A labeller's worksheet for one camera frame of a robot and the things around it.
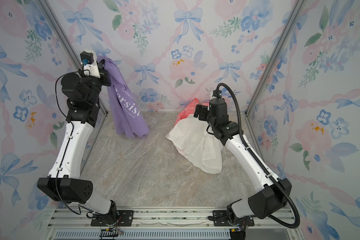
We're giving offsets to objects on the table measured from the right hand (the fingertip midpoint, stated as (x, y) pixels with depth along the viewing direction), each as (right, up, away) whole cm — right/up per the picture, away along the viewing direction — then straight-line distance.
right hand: (204, 106), depth 75 cm
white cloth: (-5, -17, +15) cm, 24 cm away
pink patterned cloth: (-5, +3, +37) cm, 37 cm away
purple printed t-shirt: (-39, -6, +4) cm, 39 cm away
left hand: (-43, +17, -16) cm, 49 cm away
